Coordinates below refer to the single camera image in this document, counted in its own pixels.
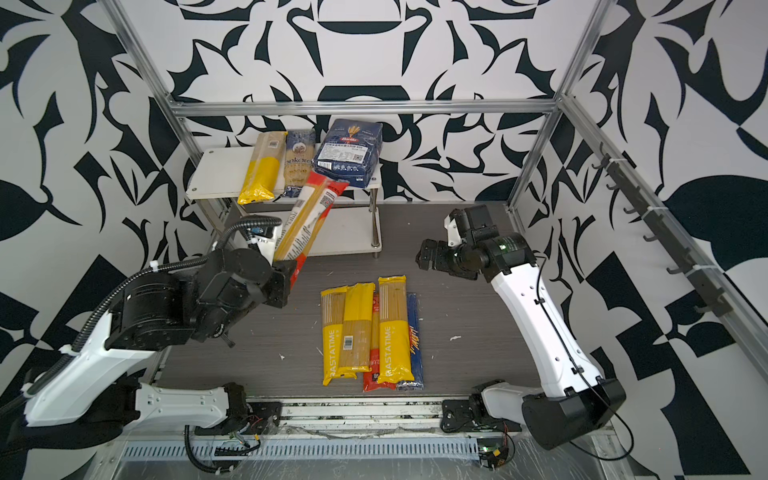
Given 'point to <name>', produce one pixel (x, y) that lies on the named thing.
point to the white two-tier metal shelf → (217, 175)
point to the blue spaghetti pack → (413, 323)
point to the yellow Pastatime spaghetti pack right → (395, 361)
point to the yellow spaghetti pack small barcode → (356, 353)
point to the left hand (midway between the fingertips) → (285, 255)
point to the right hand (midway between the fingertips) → (432, 256)
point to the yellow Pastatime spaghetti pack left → (339, 326)
